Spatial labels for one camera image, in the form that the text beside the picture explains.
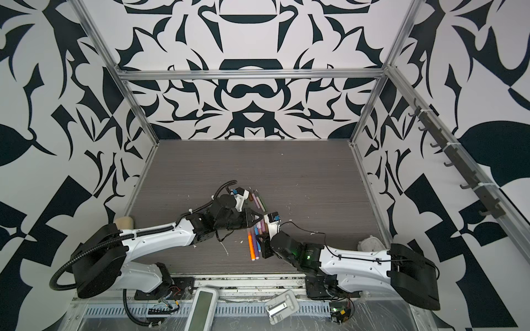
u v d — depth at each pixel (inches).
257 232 30.4
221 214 24.9
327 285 26.3
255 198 38.0
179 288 28.9
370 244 31.3
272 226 27.9
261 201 37.8
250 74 36.2
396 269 18.7
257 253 32.4
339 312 28.0
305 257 23.7
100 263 16.5
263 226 30.7
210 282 30.4
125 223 34.0
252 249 32.6
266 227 28.1
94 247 17.1
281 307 27.4
